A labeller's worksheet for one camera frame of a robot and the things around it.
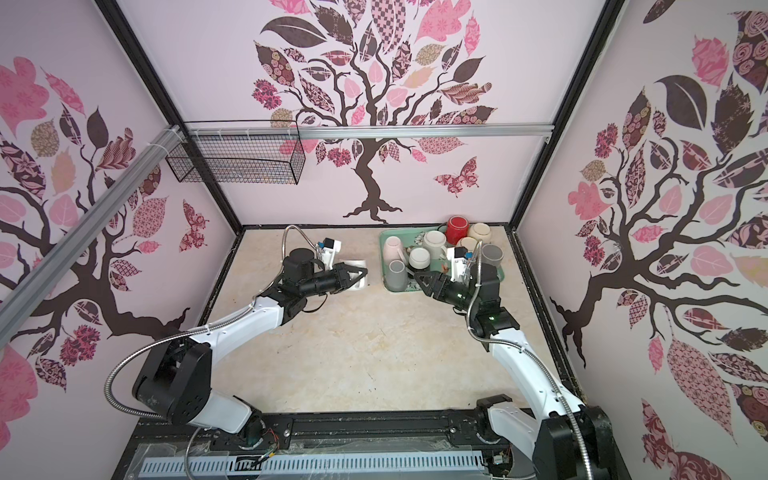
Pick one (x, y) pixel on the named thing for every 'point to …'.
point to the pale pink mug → (391, 252)
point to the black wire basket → (242, 160)
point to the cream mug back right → (480, 231)
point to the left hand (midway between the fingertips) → (368, 275)
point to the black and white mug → (419, 260)
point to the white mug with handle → (434, 241)
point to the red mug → (457, 228)
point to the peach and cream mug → (469, 242)
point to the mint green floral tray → (406, 252)
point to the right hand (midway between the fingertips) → (420, 275)
